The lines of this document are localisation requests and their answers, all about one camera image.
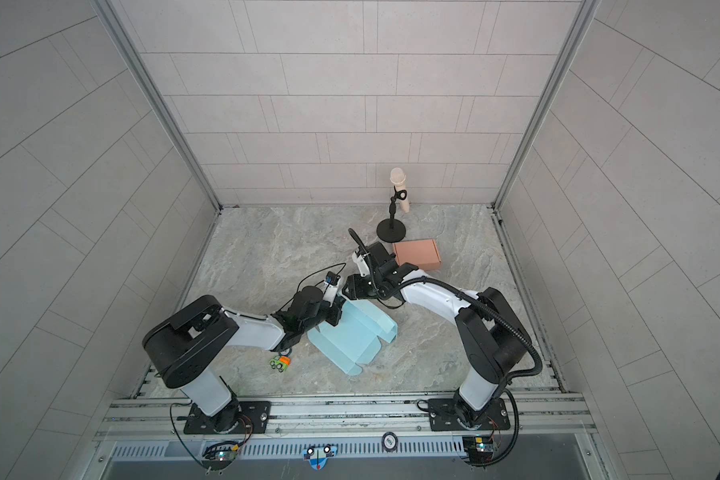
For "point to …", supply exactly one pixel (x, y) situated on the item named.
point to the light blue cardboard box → (354, 340)
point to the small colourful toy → (280, 363)
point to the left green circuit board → (219, 459)
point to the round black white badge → (390, 442)
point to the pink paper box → (423, 253)
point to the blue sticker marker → (317, 456)
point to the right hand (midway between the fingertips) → (346, 293)
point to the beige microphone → (398, 178)
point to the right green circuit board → (478, 449)
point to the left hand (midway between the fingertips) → (354, 295)
